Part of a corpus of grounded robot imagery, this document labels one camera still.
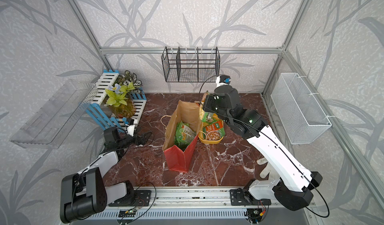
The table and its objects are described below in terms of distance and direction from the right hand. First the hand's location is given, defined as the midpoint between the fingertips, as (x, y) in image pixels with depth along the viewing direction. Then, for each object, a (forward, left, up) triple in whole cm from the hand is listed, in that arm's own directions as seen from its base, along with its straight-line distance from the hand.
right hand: (206, 95), depth 64 cm
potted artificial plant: (+17, +50, -17) cm, 56 cm away
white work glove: (-19, -35, -41) cm, 57 cm away
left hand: (0, +36, -29) cm, 46 cm away
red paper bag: (-17, +15, -27) cm, 35 cm away
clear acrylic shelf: (-7, +70, -10) cm, 71 cm away
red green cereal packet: (+8, -6, -37) cm, 38 cm away
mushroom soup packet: (-1, +13, -33) cm, 35 cm away
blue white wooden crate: (+6, +58, -19) cm, 61 cm away
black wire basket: (+46, +10, -16) cm, 50 cm away
